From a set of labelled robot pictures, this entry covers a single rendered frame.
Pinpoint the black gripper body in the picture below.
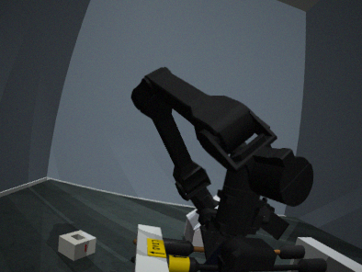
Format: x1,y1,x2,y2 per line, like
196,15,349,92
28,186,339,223
198,185,277,271

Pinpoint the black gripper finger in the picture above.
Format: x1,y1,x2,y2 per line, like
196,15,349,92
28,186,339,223
200,225,227,261
217,255,252,272

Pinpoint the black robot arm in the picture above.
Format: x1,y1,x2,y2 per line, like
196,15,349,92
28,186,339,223
131,67,314,240

